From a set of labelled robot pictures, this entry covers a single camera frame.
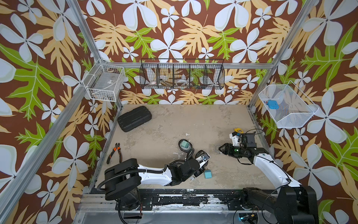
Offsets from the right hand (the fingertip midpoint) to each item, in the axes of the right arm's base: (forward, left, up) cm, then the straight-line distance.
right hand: (221, 148), depth 86 cm
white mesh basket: (+18, -39, +19) cm, 47 cm away
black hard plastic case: (+23, +65, -1) cm, 69 cm away
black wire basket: (+46, +26, +23) cm, 58 cm away
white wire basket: (+32, +73, +27) cm, 84 cm away
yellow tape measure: (+18, -18, -6) cm, 27 cm away
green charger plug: (+6, +22, -5) cm, 24 cm away
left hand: (-7, +12, +2) cm, 14 cm away
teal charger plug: (-13, +9, -8) cm, 18 cm away
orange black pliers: (-1, +66, -7) cm, 66 cm away
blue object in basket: (+22, -33, +17) cm, 43 cm away
